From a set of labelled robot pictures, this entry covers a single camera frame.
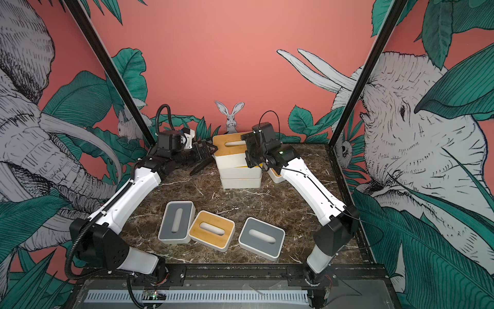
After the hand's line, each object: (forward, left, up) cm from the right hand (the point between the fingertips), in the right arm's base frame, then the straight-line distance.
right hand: (238, 140), depth 74 cm
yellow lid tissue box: (-1, -1, -20) cm, 20 cm away
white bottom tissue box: (0, 0, -31) cm, 31 cm away
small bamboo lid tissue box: (+3, -18, -31) cm, 36 cm away
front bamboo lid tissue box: (-24, +12, -33) cm, 42 cm away
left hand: (0, +11, -5) cm, 12 cm away
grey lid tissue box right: (-26, -10, -35) cm, 45 cm away
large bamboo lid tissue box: (0, +4, -6) cm, 7 cm away
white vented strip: (-48, +13, -35) cm, 60 cm away
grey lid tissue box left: (-19, +30, -34) cm, 49 cm away
